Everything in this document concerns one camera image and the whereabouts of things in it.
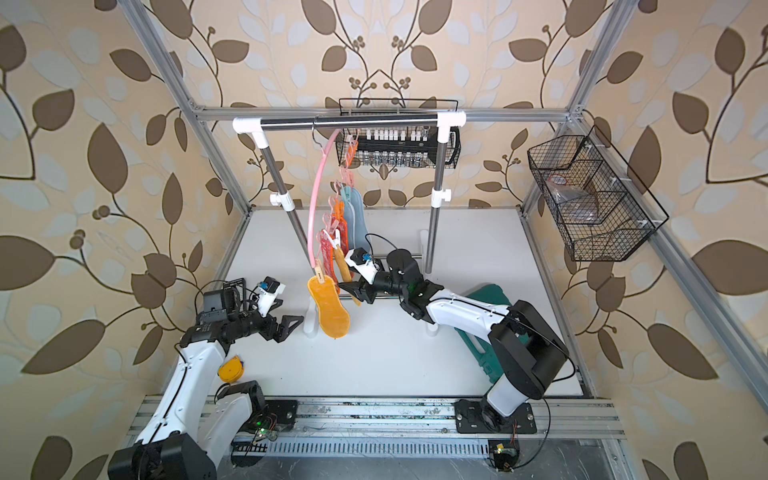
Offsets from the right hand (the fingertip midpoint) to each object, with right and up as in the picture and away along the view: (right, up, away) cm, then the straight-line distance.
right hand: (346, 273), depth 79 cm
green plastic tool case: (+44, -8, +12) cm, 46 cm away
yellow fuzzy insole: (-2, -11, -5) cm, 12 cm away
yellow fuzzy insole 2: (0, +3, -7) cm, 8 cm away
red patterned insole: (-3, +6, -7) cm, 10 cm away
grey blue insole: (+3, +12, 0) cm, 12 cm away
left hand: (-17, -10, +2) cm, 20 cm away
